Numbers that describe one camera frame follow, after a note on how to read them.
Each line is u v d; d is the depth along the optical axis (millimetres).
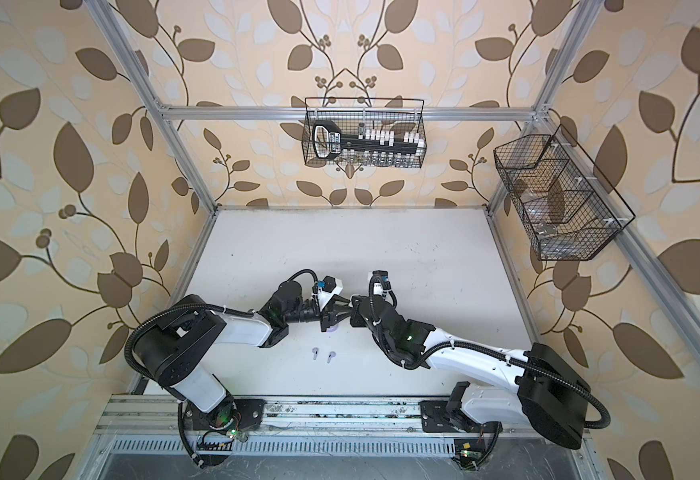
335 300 789
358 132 806
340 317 783
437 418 733
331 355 843
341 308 784
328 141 834
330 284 719
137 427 737
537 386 408
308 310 752
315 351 849
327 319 737
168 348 468
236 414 737
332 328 762
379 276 707
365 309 608
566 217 742
